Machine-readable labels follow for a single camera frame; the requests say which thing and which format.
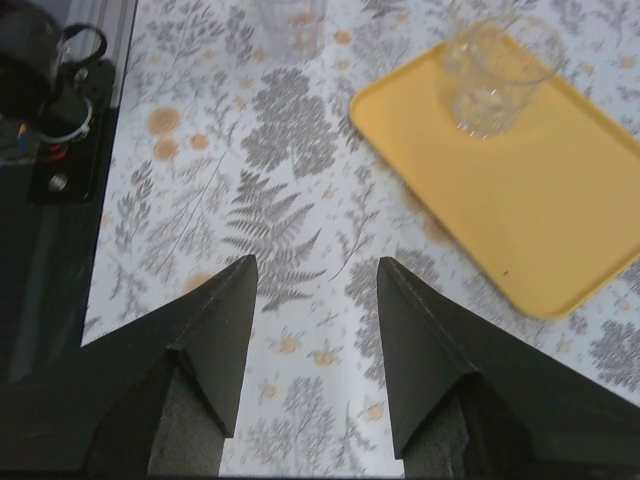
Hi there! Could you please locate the floral patterned table mat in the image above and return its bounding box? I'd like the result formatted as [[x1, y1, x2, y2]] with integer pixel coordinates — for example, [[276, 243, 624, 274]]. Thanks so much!
[[83, 1, 639, 477]]

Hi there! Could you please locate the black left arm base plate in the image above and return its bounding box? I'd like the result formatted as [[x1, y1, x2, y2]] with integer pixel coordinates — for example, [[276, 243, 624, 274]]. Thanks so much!
[[29, 60, 117, 205]]

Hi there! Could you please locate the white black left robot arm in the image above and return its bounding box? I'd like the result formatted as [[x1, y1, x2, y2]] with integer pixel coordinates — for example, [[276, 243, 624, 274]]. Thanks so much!
[[1, 1, 107, 143]]

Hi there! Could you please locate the yellow plastic tray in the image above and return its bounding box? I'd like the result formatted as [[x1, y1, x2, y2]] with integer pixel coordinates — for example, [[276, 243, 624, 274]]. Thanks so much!
[[349, 47, 639, 319]]

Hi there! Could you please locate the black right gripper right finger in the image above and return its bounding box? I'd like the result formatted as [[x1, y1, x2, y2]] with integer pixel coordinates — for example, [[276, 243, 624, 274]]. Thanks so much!
[[377, 257, 639, 479]]

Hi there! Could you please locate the clear drinking glass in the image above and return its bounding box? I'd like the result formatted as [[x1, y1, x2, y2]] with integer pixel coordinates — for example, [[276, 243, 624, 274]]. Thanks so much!
[[453, 14, 565, 138]]

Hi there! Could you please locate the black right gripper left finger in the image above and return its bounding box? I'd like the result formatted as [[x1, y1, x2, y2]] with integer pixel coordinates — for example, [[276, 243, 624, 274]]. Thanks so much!
[[1, 255, 258, 479]]

